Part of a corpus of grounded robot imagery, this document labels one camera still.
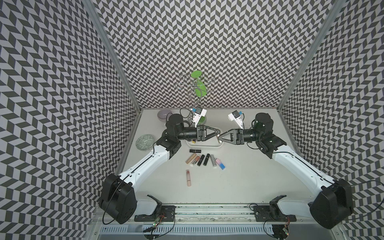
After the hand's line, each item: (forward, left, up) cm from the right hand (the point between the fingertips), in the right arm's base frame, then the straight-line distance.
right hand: (220, 142), depth 65 cm
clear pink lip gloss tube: (-6, +16, -30) cm, 34 cm away
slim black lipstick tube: (+11, +13, -28) cm, 33 cm away
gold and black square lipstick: (+19, +13, -29) cm, 37 cm away
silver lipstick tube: (+5, +1, -30) cm, 30 cm away
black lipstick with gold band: (+5, +5, -30) cm, 31 cm away
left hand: (+2, +1, +3) cm, 3 cm away
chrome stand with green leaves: (+39, +9, +1) cm, 40 cm away
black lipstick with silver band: (+7, +8, -29) cm, 31 cm away
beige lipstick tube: (+6, +15, -29) cm, 33 cm away
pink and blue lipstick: (+2, -4, -30) cm, 30 cm away
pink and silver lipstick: (+4, +12, -28) cm, 31 cm away
